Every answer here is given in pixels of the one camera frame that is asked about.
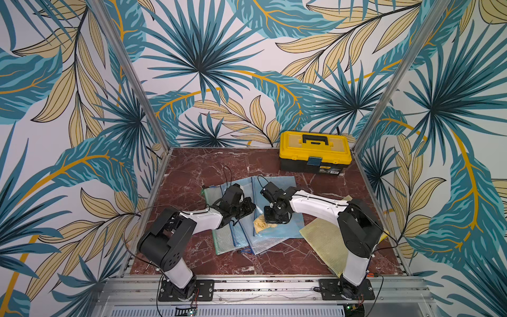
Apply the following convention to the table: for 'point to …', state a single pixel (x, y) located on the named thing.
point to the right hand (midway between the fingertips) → (268, 220)
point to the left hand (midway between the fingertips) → (257, 207)
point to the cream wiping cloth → (259, 224)
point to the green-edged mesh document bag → (222, 236)
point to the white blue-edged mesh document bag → (256, 244)
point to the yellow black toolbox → (314, 152)
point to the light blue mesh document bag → (239, 238)
